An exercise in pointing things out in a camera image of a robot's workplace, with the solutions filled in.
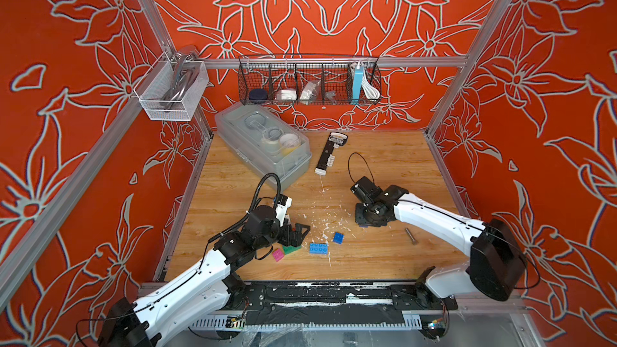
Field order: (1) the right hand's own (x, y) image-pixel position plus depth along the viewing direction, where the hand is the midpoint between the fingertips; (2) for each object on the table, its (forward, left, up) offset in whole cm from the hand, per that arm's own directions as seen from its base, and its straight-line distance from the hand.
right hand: (355, 220), depth 83 cm
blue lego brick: (-5, +6, -5) cm, 9 cm away
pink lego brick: (-11, +27, -5) cm, 30 cm away
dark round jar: (+43, +38, +22) cm, 62 cm away
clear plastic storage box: (+29, +35, +10) cm, 46 cm away
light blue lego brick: (-8, +13, -5) cm, 16 cm away
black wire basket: (+53, +19, +23) cm, 61 cm away
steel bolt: (-5, -21, -6) cm, 23 cm away
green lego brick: (-9, +23, -5) cm, 25 cm away
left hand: (-4, +19, +5) cm, 20 cm away
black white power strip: (+32, +9, -4) cm, 34 cm away
